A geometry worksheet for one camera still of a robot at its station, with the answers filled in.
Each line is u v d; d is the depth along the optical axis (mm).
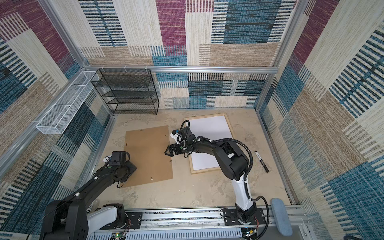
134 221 733
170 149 837
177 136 875
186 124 795
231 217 730
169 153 834
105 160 812
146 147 1037
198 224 729
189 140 776
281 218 710
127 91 1112
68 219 409
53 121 699
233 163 540
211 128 1087
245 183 557
